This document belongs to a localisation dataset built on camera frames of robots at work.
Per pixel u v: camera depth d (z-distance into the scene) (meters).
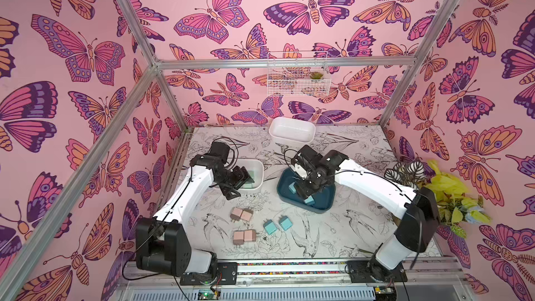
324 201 0.90
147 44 0.86
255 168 1.03
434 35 0.83
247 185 0.95
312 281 0.73
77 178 0.56
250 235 0.81
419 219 0.42
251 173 1.02
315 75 0.92
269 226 0.83
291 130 1.17
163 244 0.41
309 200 0.89
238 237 0.81
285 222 0.85
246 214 0.86
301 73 0.95
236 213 0.86
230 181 0.69
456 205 0.69
